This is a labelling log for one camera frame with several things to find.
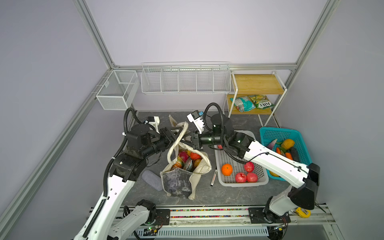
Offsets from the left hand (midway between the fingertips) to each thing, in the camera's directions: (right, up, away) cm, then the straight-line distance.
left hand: (181, 133), depth 62 cm
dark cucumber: (+66, -14, +28) cm, 73 cm away
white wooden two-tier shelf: (+49, +26, +45) cm, 72 cm away
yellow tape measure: (+60, -40, +12) cm, 73 cm away
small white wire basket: (-46, +25, +35) cm, 63 cm away
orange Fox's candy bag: (-3, -17, +17) cm, 24 cm away
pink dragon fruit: (-1, -14, +25) cm, 29 cm away
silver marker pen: (+16, -27, +24) cm, 40 cm away
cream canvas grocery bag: (-1, -23, +6) cm, 24 cm away
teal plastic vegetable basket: (+55, -3, +37) cm, 66 cm away
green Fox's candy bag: (+50, +20, +39) cm, 66 cm away
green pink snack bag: (+2, -17, +12) cm, 21 cm away
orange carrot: (+63, -16, +30) cm, 72 cm away
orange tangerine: (+23, -22, +22) cm, 39 cm away
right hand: (-1, -3, 0) cm, 4 cm away
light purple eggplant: (+56, -10, +37) cm, 68 cm away
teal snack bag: (+37, +18, +37) cm, 56 cm away
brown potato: (+6, -17, +19) cm, 26 cm away
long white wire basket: (-1, +35, +35) cm, 49 cm away
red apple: (+36, -25, +19) cm, 48 cm away
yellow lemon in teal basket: (+64, -9, +32) cm, 72 cm away
